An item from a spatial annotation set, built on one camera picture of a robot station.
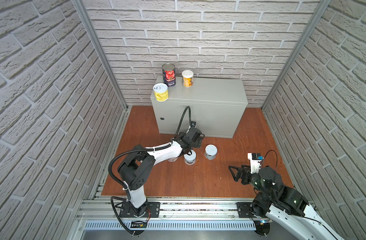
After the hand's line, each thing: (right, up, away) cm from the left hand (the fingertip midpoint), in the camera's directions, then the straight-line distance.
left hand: (193, 134), depth 92 cm
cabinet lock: (-19, +10, -2) cm, 22 cm away
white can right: (+11, -10, -2) cm, 15 cm away
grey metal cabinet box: (+11, +17, -17) cm, 27 cm away
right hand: (+21, -14, -20) cm, 32 cm away
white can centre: (-2, -14, -6) cm, 16 cm away
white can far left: (-12, -15, -3) cm, 19 cm away
